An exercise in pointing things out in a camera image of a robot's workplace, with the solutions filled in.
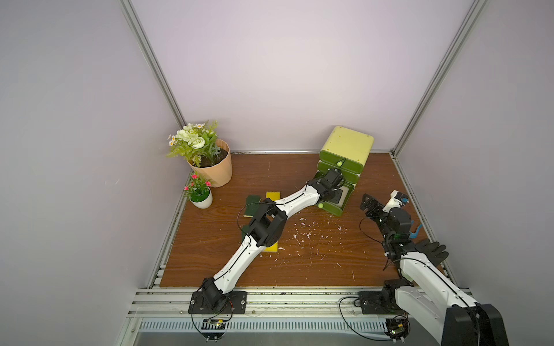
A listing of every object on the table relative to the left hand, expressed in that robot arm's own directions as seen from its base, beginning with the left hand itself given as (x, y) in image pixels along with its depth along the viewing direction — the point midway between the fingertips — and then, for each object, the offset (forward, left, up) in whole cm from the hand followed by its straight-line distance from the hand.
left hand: (341, 194), depth 98 cm
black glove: (-25, -34, -3) cm, 42 cm away
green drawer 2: (+4, -2, +8) cm, 10 cm away
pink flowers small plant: (-4, +63, +13) cm, 65 cm away
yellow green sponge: (-30, +37, +25) cm, 54 cm away
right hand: (-9, -9, +13) cm, 18 cm away
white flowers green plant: (+6, +62, +26) cm, 67 cm away
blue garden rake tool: (-17, -30, -5) cm, 35 cm away
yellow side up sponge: (0, +32, -2) cm, 32 cm away
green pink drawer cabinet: (+12, 0, +17) cm, 21 cm away
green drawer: (+5, +3, +17) cm, 18 cm away
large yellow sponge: (-25, +31, -4) cm, 40 cm away
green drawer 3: (-10, +5, +2) cm, 11 cm away
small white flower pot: (-5, +63, +4) cm, 63 cm away
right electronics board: (-49, -12, -5) cm, 51 cm away
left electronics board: (-49, +50, -6) cm, 71 cm away
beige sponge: (+3, -2, -1) cm, 4 cm away
